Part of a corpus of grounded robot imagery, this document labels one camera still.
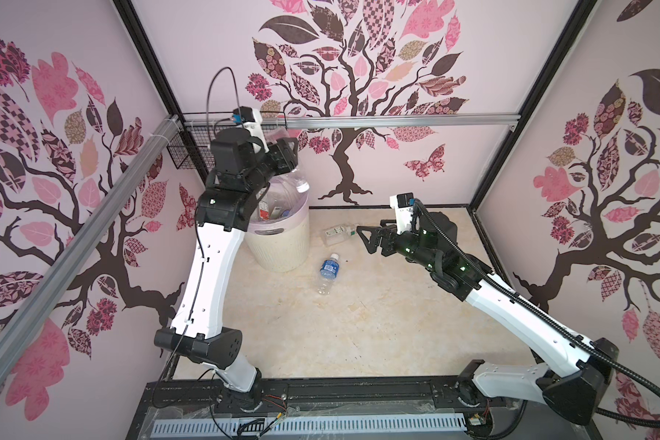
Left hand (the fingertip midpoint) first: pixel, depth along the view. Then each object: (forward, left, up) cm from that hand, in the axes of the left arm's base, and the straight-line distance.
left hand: (291, 147), depth 63 cm
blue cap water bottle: (+10, +10, -33) cm, 36 cm away
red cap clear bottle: (+8, +13, -29) cm, 33 cm away
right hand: (-10, -20, -15) cm, 27 cm away
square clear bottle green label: (+10, -12, -45) cm, 47 cm away
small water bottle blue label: (-6, -8, -46) cm, 47 cm away
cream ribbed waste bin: (-4, +6, -36) cm, 37 cm away
